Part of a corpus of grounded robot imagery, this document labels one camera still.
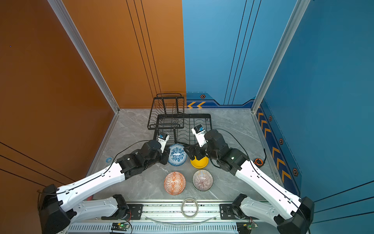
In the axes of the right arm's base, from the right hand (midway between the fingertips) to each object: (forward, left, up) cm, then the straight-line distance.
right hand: (190, 145), depth 71 cm
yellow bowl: (-1, -5, -20) cm, 20 cm away
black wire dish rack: (+36, +18, -19) cm, 45 cm away
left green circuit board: (-30, +35, -25) cm, 53 cm away
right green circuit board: (-31, -26, -27) cm, 49 cm away
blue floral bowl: (0, +7, -11) cm, 13 cm away
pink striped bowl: (-9, -6, -22) cm, 25 cm away
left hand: (+2, +11, -6) cm, 13 cm away
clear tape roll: (-23, +5, -24) cm, 34 cm away
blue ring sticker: (+4, +53, -23) cm, 58 cm away
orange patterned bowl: (-11, +10, -22) cm, 26 cm away
